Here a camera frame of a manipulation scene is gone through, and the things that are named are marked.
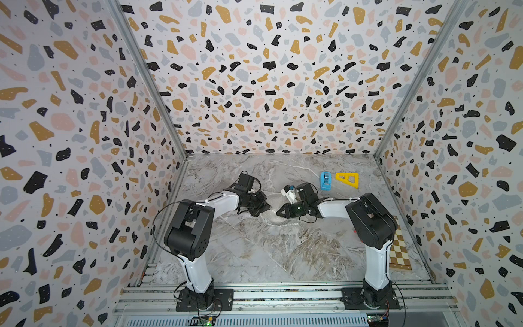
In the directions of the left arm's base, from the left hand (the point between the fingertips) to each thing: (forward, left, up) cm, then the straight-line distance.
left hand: (276, 204), depth 91 cm
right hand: (-1, -2, -6) cm, 7 cm away
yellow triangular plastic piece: (+19, -38, -7) cm, 43 cm away
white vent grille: (-42, +8, -8) cm, 43 cm away
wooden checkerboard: (-22, -49, -5) cm, 54 cm away
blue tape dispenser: (+17, -26, -5) cm, 32 cm away
